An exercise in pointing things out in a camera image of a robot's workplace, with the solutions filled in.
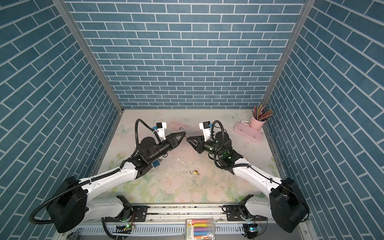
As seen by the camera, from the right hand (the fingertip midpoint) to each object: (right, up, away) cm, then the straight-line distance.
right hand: (186, 138), depth 73 cm
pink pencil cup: (+47, +7, +31) cm, 57 cm away
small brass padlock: (+4, -22, +14) cm, 26 cm away
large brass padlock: (-2, +4, +1) cm, 5 cm away
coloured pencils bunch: (+49, +14, +30) cm, 59 cm away
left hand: (0, +2, -1) cm, 2 cm away
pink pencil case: (+42, +1, +32) cm, 53 cm away
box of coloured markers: (+7, -42, -4) cm, 43 cm away
